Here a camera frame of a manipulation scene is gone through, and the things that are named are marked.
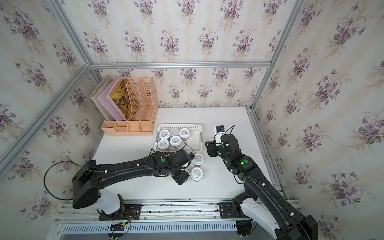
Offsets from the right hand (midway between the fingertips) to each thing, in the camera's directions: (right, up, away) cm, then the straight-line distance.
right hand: (211, 142), depth 77 cm
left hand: (-13, -18, +1) cm, 23 cm away
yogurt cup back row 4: (-6, -11, +8) cm, 15 cm away
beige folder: (-67, +25, +8) cm, 72 cm away
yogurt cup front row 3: (-8, -18, +3) cm, 19 cm away
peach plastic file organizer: (-50, +18, +42) cm, 68 cm away
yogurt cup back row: (-28, +3, +19) cm, 34 cm away
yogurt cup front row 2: (-21, -2, +15) cm, 26 cm away
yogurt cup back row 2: (-22, +4, +22) cm, 31 cm away
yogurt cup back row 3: (-15, +3, +19) cm, 25 cm away
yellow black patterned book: (-58, +27, +21) cm, 67 cm away
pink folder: (-62, +22, +13) cm, 67 cm away
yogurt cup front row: (-28, -3, +14) cm, 32 cm away
